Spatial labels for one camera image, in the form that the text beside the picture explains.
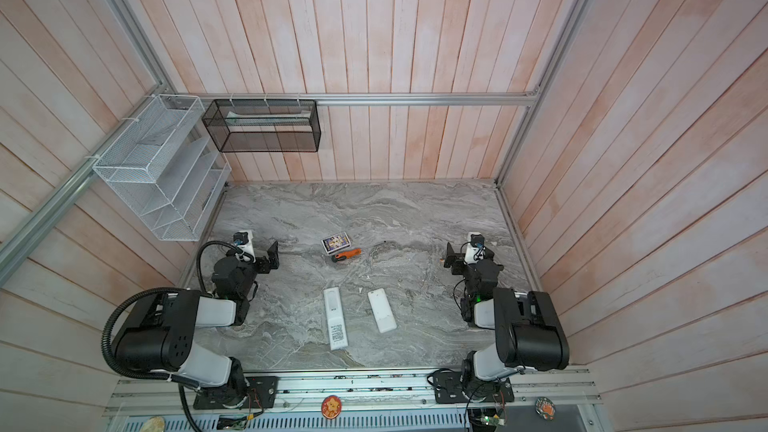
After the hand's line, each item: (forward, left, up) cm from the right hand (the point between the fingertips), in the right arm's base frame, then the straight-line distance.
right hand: (465, 242), depth 91 cm
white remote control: (-19, +26, -8) cm, 33 cm away
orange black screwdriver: (-1, +38, -7) cm, 39 cm away
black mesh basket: (+37, +69, +17) cm, 80 cm away
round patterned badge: (-42, -15, -9) cm, 45 cm away
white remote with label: (-27, +38, -8) cm, 47 cm away
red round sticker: (-43, +38, -8) cm, 58 cm away
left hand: (-2, +63, 0) cm, 63 cm away
